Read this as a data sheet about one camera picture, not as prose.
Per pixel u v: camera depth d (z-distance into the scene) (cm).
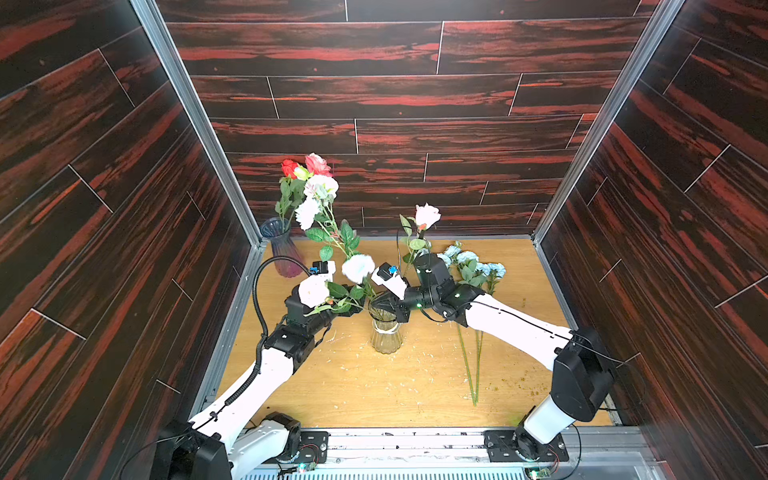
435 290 62
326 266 69
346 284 65
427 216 69
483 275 105
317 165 80
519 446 65
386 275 66
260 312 67
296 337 59
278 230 99
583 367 43
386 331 80
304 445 73
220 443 40
